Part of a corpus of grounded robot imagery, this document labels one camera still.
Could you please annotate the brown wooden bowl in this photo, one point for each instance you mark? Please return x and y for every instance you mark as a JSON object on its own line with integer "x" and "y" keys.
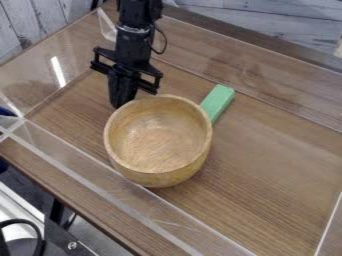
{"x": 158, "y": 139}

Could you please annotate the green rectangular block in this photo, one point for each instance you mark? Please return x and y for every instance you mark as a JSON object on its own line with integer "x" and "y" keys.
{"x": 217, "y": 101}

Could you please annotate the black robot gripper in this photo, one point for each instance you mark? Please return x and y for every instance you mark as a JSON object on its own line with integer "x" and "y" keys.
{"x": 126, "y": 64}

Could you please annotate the black base with screw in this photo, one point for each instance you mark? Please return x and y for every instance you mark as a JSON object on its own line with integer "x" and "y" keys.
{"x": 61, "y": 243}

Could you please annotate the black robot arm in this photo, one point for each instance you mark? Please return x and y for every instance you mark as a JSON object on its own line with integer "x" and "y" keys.
{"x": 138, "y": 14}

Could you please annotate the clear acrylic tray enclosure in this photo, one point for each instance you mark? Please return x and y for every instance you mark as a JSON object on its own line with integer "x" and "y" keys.
{"x": 229, "y": 171}

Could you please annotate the black metal table leg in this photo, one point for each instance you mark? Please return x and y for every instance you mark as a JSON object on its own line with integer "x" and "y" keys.
{"x": 57, "y": 212}

